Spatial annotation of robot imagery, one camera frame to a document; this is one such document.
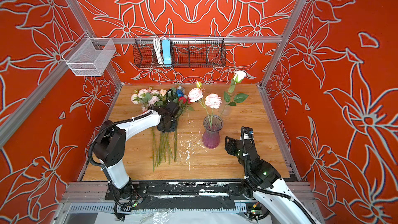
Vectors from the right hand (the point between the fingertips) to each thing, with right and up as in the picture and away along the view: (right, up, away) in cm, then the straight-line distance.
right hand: (227, 138), depth 76 cm
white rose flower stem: (+1, +20, -7) cm, 21 cm away
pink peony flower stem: (-8, +19, -8) cm, 22 cm away
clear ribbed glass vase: (+5, +12, +27) cm, 30 cm away
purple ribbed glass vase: (-7, +7, +3) cm, 10 cm away
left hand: (-31, +3, +15) cm, 34 cm away
